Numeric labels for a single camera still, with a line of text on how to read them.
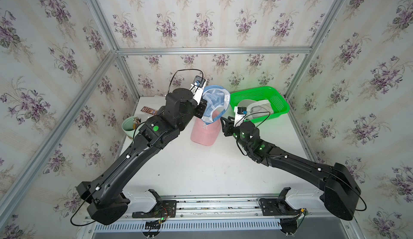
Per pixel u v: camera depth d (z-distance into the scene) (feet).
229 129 2.23
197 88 1.57
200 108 1.74
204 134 3.14
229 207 2.45
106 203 1.20
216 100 2.63
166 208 2.40
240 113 2.13
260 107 3.58
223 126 2.40
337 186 1.31
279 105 3.58
